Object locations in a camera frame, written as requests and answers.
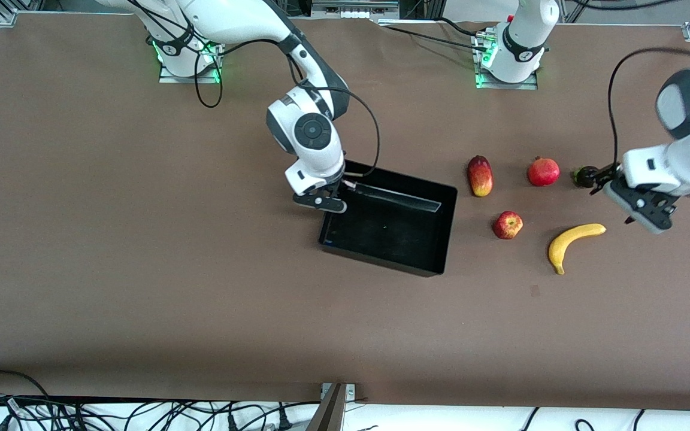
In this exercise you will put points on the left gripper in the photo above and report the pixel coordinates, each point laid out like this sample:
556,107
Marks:
603,175

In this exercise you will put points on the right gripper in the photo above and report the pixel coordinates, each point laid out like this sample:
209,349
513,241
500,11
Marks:
336,189

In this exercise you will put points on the black plastic box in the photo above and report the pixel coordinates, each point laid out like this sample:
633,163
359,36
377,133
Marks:
393,239

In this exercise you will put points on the yellow banana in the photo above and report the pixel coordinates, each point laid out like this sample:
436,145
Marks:
560,245

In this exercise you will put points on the red apple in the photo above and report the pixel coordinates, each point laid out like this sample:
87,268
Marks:
507,225

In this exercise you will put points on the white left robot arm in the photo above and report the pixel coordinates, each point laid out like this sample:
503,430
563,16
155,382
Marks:
524,36

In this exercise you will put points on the dark purple mangosteen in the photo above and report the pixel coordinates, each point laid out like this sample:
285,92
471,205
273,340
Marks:
583,177

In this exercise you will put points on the red pomegranate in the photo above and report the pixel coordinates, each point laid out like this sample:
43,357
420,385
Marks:
543,172

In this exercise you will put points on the red yellow mango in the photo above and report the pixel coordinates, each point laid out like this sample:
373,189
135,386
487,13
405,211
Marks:
480,176

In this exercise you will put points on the grey power strip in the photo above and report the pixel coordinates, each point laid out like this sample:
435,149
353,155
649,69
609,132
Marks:
354,9

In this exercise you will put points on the white sheet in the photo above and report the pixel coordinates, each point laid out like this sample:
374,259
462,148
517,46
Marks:
471,419

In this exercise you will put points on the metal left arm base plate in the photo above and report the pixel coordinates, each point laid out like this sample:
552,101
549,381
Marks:
483,81

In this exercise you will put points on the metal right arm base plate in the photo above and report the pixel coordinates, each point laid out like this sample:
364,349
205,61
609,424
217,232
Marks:
168,76

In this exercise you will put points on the metal table bracket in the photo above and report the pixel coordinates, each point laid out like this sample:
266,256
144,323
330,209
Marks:
333,413

